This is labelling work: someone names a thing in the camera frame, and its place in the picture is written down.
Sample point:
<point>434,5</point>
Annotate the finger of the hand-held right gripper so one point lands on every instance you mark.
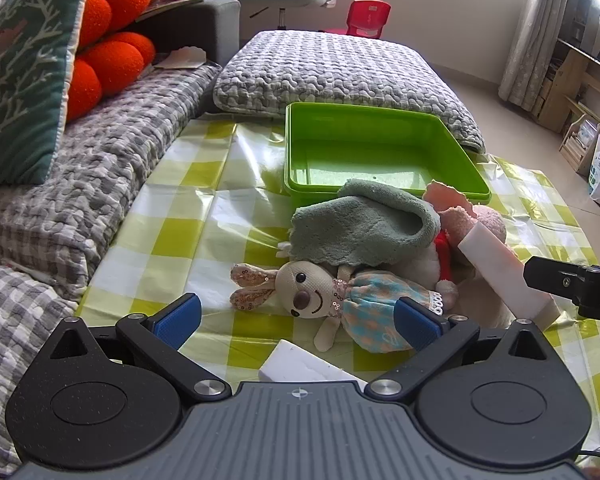
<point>555,280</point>

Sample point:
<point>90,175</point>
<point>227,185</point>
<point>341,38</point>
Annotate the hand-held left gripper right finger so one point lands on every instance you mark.
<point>417,324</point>

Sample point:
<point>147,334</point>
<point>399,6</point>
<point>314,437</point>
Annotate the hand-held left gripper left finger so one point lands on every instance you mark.
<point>179,321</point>

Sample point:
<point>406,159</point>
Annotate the long white foam block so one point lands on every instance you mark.
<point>500,270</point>

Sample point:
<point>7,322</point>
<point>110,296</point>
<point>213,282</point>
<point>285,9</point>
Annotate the red white santa hat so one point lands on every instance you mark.
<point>442,255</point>

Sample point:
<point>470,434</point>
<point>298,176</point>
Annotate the pink plush toy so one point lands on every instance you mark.
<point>487,222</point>

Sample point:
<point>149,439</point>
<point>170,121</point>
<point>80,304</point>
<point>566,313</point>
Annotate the green fleece towel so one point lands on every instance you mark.
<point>365,225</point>

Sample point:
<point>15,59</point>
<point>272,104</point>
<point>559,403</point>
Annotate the bunny doll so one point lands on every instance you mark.
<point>305,290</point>

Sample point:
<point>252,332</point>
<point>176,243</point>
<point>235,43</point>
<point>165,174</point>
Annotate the green plastic bin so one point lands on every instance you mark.
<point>360,155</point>

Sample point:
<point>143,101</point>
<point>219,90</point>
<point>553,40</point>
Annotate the yellow checked plastic tablecloth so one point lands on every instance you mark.
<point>215,200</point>

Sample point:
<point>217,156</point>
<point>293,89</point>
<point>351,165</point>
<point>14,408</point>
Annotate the grey sofa with quilted cover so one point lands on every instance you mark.
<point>105,160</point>

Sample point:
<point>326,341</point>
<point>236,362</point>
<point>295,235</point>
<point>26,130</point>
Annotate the wooden shelf unit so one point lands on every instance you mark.
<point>575,90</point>

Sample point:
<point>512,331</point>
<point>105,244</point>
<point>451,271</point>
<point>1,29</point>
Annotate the patterned beige curtain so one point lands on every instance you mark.
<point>535,35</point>

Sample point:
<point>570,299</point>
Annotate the white paper sheet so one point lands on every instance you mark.
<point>182,57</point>

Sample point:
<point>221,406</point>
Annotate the grey quilted cushion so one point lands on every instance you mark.
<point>330,70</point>

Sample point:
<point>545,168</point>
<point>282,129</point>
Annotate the orange plush pillow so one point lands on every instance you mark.
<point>115,55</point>

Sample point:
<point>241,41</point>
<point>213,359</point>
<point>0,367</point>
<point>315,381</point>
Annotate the teal branch print pillow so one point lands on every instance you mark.
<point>25,75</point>

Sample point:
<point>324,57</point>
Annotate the red plastic chair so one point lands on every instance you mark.
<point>367,17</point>

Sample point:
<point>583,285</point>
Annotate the dark book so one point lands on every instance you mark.
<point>170,7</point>

